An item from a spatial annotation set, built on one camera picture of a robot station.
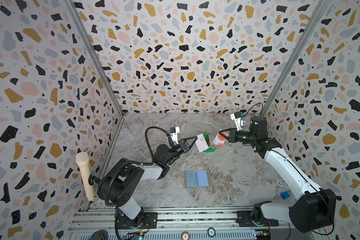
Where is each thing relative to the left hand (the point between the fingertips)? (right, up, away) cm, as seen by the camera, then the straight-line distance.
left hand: (200, 138), depth 73 cm
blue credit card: (+2, -25, +15) cm, 29 cm away
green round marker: (+5, -45, -2) cm, 45 cm away
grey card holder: (+6, -24, +14) cm, 28 cm away
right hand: (+10, +4, +1) cm, 11 cm away
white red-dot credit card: (+10, -1, +3) cm, 11 cm away
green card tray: (+9, -9, +27) cm, 30 cm away
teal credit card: (-4, -25, +14) cm, 29 cm away
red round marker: (-7, -45, -4) cm, 46 cm away
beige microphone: (-49, -8, -13) cm, 51 cm away
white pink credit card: (+1, -3, +4) cm, 5 cm away
